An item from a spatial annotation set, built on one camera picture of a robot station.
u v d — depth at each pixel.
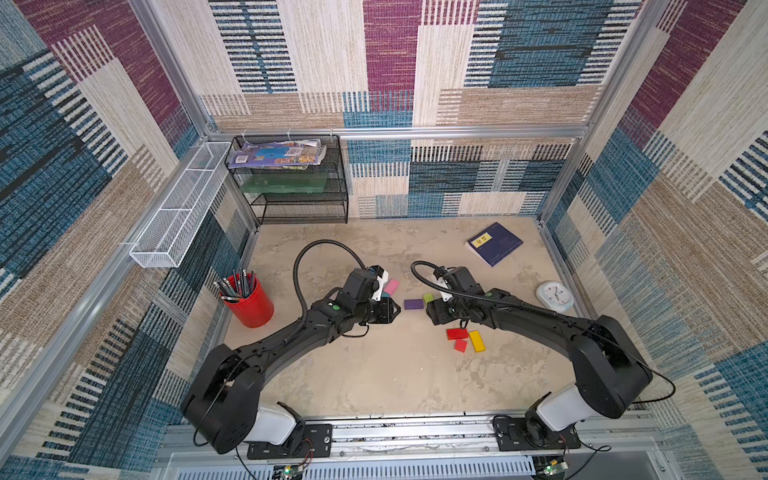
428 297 0.98
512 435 0.73
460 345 0.89
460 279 0.70
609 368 0.44
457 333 0.90
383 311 0.73
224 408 0.42
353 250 0.77
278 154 0.84
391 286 1.02
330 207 1.19
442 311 0.81
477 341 0.89
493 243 1.12
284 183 0.99
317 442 0.73
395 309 0.83
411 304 0.97
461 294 0.63
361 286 0.65
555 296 0.96
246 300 0.82
